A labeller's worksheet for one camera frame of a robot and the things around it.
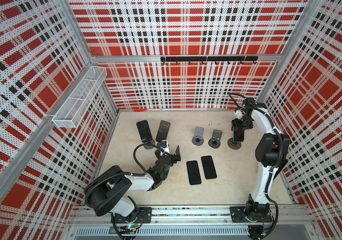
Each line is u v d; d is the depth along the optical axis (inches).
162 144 28.8
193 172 34.8
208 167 35.6
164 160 26.1
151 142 39.4
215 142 39.6
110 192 17.2
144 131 36.3
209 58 34.9
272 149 21.8
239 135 36.8
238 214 28.8
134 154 28.2
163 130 37.0
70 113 35.8
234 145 39.8
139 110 48.9
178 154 32.9
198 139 38.9
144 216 28.9
